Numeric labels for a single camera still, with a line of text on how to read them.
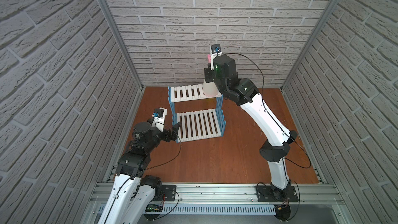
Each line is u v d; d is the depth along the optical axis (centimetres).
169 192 73
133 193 46
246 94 45
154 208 72
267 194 74
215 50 53
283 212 69
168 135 61
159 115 57
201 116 100
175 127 61
